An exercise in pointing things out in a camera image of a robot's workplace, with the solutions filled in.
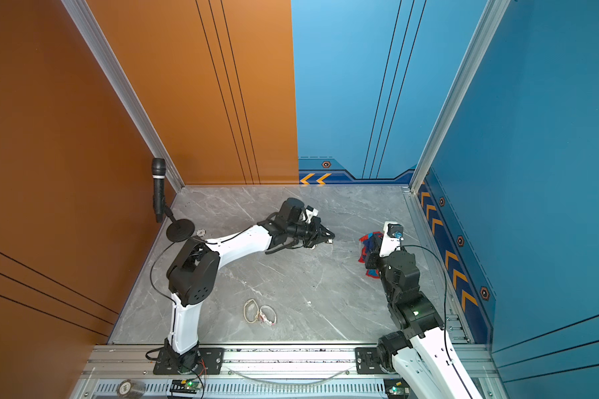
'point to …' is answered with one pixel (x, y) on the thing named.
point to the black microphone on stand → (180, 229)
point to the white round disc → (200, 232)
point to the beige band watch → (250, 310)
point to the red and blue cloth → (364, 241)
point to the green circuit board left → (188, 386)
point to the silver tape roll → (131, 389)
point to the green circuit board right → (397, 388)
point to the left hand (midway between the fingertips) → (338, 233)
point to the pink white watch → (262, 317)
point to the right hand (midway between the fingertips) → (377, 236)
